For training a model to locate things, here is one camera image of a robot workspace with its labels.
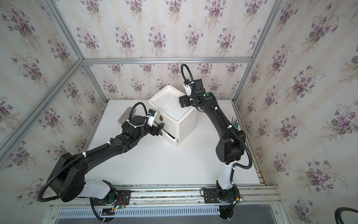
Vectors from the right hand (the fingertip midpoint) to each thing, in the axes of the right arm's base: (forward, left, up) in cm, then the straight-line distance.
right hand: (189, 98), depth 87 cm
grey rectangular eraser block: (+3, +49, -22) cm, 53 cm away
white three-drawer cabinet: (-19, +5, -2) cm, 19 cm away
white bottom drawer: (-18, +13, -18) cm, 29 cm away
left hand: (-13, +19, -6) cm, 24 cm away
